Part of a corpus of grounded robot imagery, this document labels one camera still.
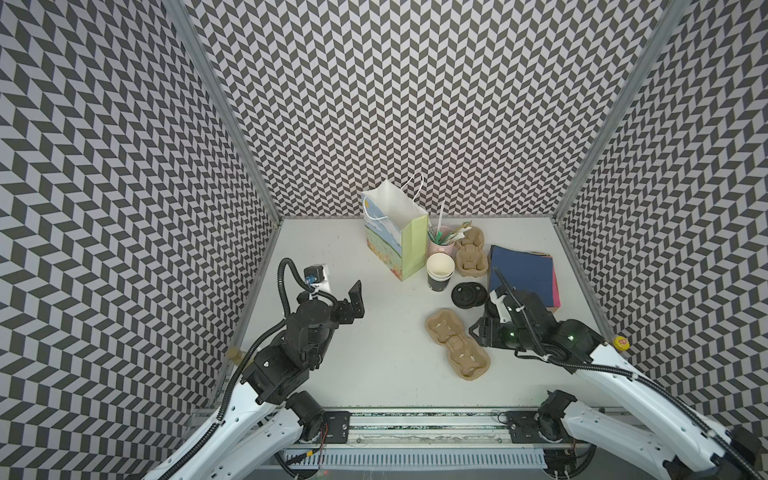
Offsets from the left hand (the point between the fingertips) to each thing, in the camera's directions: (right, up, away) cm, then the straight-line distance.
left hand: (342, 286), depth 70 cm
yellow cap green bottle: (+65, -13, -1) cm, 66 cm away
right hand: (+34, -15, +5) cm, 37 cm away
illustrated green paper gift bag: (+13, +14, +13) cm, 23 cm away
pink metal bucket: (+30, +8, +27) cm, 41 cm away
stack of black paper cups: (+27, +2, +27) cm, 38 cm away
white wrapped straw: (+27, +19, +30) cm, 44 cm away
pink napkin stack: (+62, -4, +23) cm, 66 cm away
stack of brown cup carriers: (+38, +5, +32) cm, 50 cm away
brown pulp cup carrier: (+33, -23, +15) cm, 42 cm away
